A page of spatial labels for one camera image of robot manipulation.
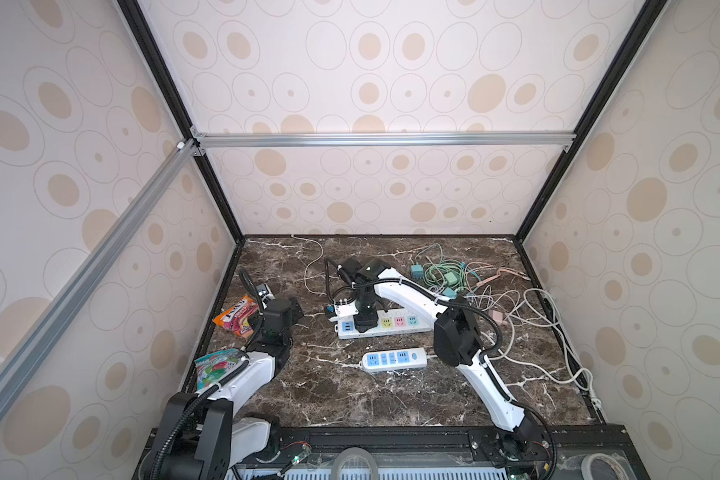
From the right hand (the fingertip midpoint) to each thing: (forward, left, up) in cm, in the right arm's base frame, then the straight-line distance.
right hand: (360, 314), depth 94 cm
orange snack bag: (-1, +39, +1) cm, 39 cm away
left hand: (+1, +22, +10) cm, 24 cm away
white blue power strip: (-15, -10, 0) cm, 18 cm away
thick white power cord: (-21, -57, -1) cm, 61 cm away
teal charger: (+19, -21, -3) cm, 28 cm away
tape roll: (-39, -54, -2) cm, 67 cm away
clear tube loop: (-38, +3, +2) cm, 38 cm away
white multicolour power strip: (-3, -9, 0) cm, 9 cm away
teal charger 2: (+15, -32, -2) cm, 35 cm away
